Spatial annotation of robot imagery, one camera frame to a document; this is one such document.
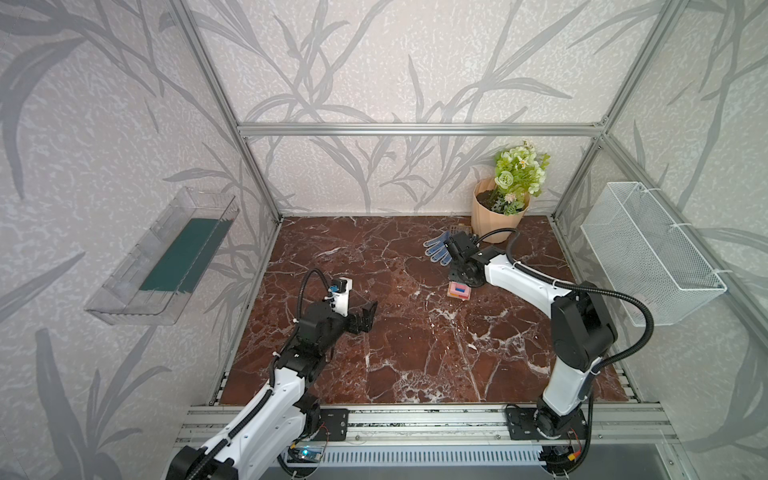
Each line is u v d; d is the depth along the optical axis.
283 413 0.53
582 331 0.48
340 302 0.71
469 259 0.68
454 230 1.12
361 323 0.73
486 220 1.01
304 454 0.71
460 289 0.93
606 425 0.75
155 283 0.62
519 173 0.94
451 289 0.95
